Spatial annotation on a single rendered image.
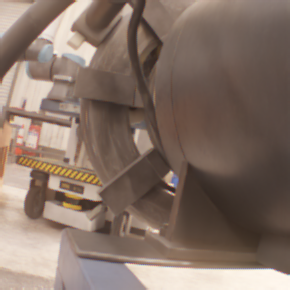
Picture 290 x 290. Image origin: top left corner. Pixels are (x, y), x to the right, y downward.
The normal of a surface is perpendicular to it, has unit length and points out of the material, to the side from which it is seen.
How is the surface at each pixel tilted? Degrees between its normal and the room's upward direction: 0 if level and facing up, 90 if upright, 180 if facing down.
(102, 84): 90
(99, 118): 90
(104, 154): 90
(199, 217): 90
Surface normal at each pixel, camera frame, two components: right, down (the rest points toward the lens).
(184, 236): 0.32, 0.03
